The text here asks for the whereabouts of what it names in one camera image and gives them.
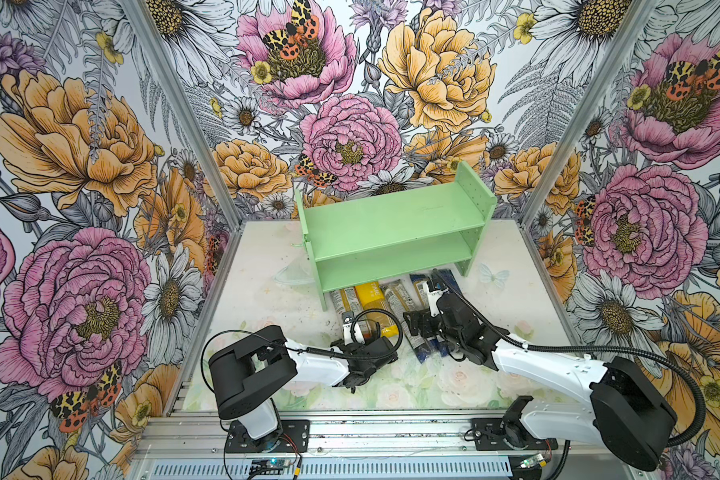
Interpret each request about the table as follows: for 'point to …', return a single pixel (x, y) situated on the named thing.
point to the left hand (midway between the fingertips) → (358, 343)
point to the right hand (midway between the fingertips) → (419, 320)
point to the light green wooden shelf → (368, 240)
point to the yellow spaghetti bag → (372, 297)
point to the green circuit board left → (270, 464)
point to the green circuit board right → (530, 462)
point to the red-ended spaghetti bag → (348, 300)
